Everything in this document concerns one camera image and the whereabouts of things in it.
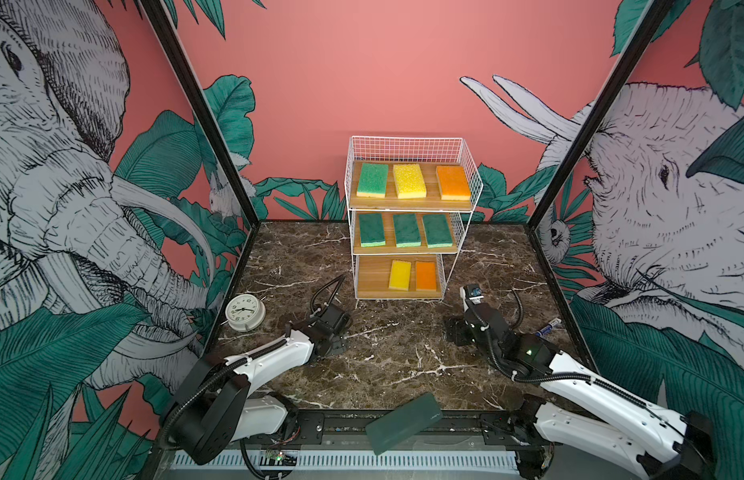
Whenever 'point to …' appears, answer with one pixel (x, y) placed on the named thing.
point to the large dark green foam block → (402, 423)
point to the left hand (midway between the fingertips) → (331, 341)
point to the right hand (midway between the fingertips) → (451, 313)
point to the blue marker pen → (550, 325)
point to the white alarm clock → (244, 313)
